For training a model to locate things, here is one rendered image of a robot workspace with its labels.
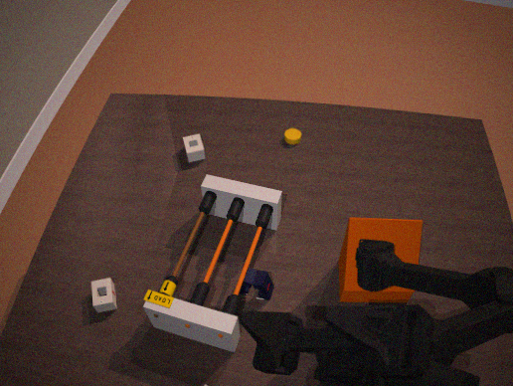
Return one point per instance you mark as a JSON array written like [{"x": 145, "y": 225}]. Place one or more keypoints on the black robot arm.
[{"x": 488, "y": 293}]

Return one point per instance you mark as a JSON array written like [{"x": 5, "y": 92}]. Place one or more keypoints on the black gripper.
[{"x": 385, "y": 341}]

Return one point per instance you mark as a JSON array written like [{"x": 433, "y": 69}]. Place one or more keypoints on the yellow short cylinder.
[{"x": 292, "y": 136}]

